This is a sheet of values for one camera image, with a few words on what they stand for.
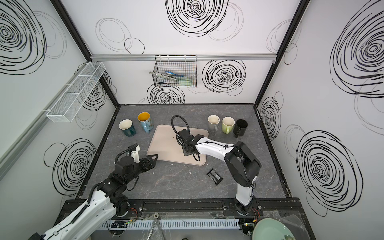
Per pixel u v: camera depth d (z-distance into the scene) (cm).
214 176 83
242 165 47
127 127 93
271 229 67
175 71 89
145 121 96
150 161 72
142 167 71
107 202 55
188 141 67
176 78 88
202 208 75
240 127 96
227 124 99
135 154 72
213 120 102
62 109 71
